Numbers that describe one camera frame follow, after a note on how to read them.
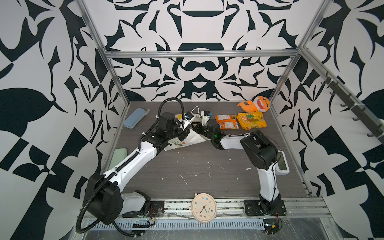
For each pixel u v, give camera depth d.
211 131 0.78
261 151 0.55
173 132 0.66
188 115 0.66
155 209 0.74
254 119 1.05
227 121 1.05
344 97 0.63
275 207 0.65
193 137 0.83
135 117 1.07
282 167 0.83
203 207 0.73
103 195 0.40
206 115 0.88
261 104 1.08
